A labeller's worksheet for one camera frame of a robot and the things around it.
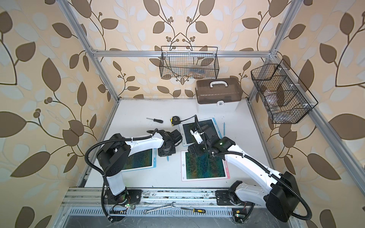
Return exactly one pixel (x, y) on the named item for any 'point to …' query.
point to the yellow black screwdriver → (195, 210)
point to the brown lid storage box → (218, 95)
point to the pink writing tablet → (195, 168)
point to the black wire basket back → (186, 62)
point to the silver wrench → (145, 211)
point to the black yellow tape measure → (175, 120)
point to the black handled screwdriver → (156, 120)
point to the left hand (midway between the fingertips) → (169, 152)
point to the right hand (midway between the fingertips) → (195, 146)
